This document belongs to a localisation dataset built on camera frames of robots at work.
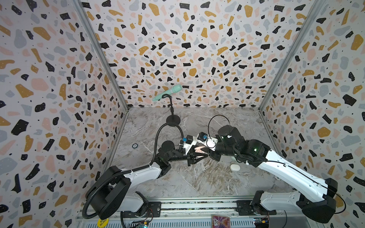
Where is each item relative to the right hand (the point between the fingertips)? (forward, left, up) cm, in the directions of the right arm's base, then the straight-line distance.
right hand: (202, 144), depth 67 cm
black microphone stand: (+38, +21, -26) cm, 50 cm away
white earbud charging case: (0, -22, -27) cm, 35 cm away
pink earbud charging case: (-1, +2, -3) cm, 4 cm away
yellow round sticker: (-29, +48, -27) cm, 63 cm away
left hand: (-2, -3, -4) cm, 5 cm away
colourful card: (-28, -9, -27) cm, 40 cm away
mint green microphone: (+37, +15, +4) cm, 40 cm away
